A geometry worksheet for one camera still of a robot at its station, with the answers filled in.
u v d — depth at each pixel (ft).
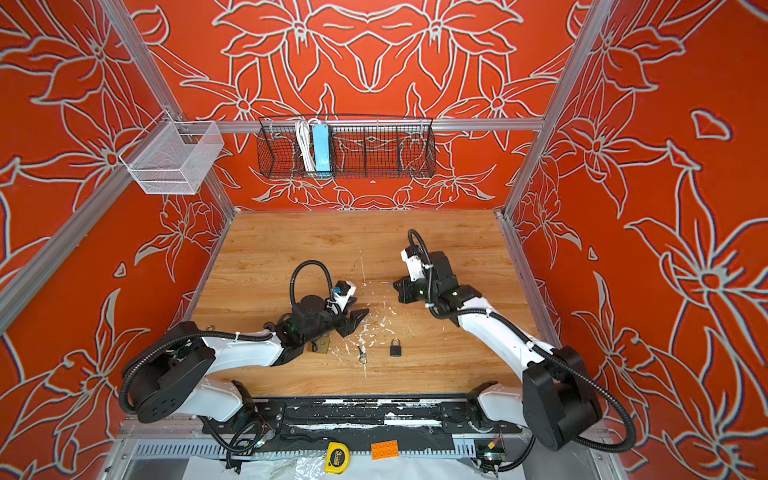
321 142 2.95
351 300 2.44
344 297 2.40
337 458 2.17
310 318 2.12
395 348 2.76
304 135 2.88
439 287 2.08
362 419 2.43
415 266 2.43
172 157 3.01
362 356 2.73
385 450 2.24
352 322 2.44
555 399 1.32
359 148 3.20
